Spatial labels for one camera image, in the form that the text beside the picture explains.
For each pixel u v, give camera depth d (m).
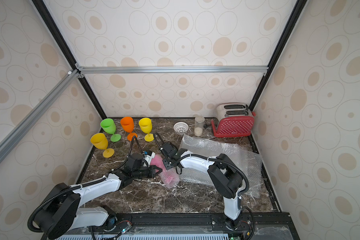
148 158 0.79
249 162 0.96
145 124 0.98
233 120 0.97
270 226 0.73
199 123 1.00
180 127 1.12
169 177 0.80
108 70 0.91
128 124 0.95
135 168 0.68
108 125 0.95
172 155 0.69
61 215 0.41
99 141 0.87
